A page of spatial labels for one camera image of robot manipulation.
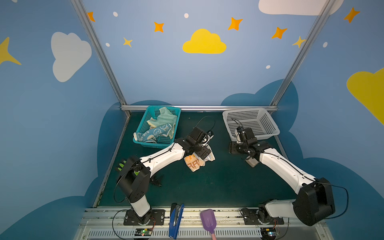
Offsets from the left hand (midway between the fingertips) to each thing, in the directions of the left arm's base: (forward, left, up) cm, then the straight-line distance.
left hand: (204, 144), depth 87 cm
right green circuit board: (-41, -31, -14) cm, 53 cm away
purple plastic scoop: (-37, -2, -13) cm, 39 cm away
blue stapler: (-34, +15, -12) cm, 39 cm away
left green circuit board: (-42, +30, -14) cm, 53 cm away
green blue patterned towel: (+20, +28, -6) cm, 35 cm away
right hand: (0, -17, 0) cm, 17 cm away
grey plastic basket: (+31, -45, -11) cm, 55 cm away
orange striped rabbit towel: (-6, +6, -10) cm, 13 cm away
